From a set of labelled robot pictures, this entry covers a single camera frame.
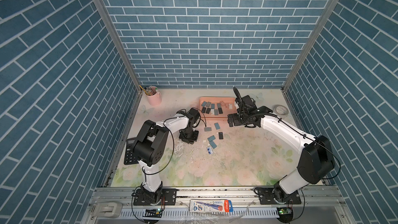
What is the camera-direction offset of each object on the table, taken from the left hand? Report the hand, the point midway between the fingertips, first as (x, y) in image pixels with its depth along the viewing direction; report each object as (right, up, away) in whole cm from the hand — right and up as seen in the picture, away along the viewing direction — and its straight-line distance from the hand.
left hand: (195, 142), depth 92 cm
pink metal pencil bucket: (-29, +28, +10) cm, 42 cm away
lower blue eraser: (+10, -1, -1) cm, 11 cm away
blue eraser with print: (+10, +2, +2) cm, 10 cm away
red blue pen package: (+9, -24, -21) cm, 33 cm away
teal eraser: (+11, +22, +19) cm, 31 cm away
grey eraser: (+7, +7, +7) cm, 12 cm away
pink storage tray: (+13, +20, +16) cm, 29 cm away
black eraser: (+5, +19, +16) cm, 26 cm away
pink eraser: (+18, +24, +20) cm, 36 cm away
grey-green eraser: (+8, +23, +20) cm, 31 cm away
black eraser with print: (+16, +4, +3) cm, 16 cm away
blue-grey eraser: (+4, +23, +20) cm, 31 cm away
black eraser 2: (+8, +18, +16) cm, 26 cm away
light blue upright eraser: (+14, +9, +7) cm, 18 cm away
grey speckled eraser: (+13, +18, +13) cm, 26 cm away
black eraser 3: (+16, +18, +16) cm, 29 cm away
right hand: (+24, +14, -4) cm, 28 cm away
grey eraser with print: (+16, +22, +20) cm, 33 cm away
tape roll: (+60, +19, +16) cm, 65 cm away
